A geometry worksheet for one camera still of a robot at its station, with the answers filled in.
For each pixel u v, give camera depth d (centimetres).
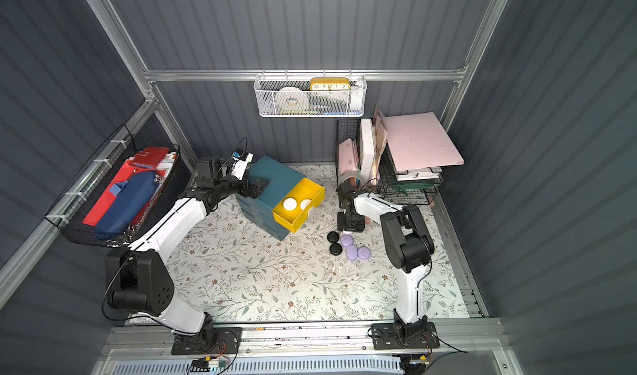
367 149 91
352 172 101
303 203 86
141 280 44
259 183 77
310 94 88
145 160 79
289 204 85
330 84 87
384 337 73
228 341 74
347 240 94
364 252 91
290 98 84
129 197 71
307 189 91
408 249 52
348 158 105
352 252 91
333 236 97
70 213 61
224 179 73
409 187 99
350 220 84
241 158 74
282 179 87
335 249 94
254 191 78
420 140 96
